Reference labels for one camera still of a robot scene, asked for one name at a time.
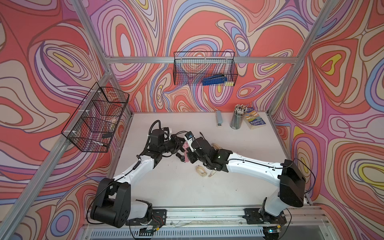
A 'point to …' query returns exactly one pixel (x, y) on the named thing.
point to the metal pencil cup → (237, 117)
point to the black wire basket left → (94, 119)
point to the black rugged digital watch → (202, 135)
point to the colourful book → (253, 119)
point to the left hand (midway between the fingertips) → (189, 141)
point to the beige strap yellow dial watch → (212, 173)
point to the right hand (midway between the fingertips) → (189, 151)
